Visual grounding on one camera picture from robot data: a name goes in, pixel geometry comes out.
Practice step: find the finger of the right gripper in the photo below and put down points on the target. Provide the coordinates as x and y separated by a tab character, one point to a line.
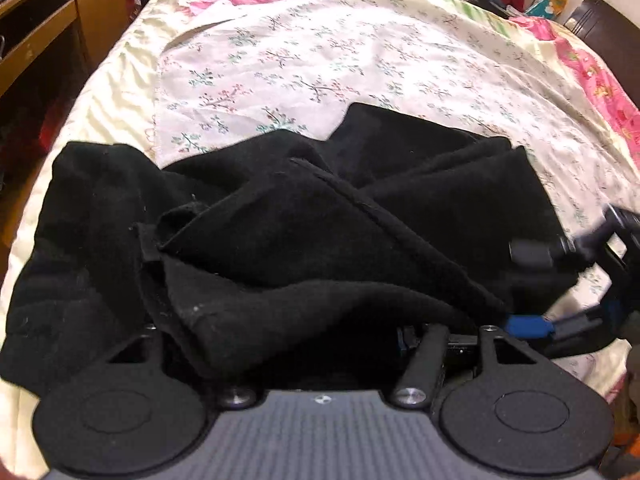
535	327
545	252

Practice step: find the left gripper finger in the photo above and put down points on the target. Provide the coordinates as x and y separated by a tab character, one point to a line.
440	360

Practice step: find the black pants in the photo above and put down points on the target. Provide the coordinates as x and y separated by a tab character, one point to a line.
281	261

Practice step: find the dark wooden board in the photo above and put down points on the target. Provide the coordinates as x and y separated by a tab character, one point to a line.
608	32

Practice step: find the white floral bed sheet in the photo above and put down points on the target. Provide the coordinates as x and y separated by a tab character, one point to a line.
241	71

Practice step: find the pink yellow floral quilt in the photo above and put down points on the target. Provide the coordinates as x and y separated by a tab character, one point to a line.
144	411

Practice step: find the red box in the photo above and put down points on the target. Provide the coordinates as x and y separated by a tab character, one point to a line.
51	124

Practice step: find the wooden desk cabinet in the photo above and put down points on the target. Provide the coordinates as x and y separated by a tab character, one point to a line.
49	48

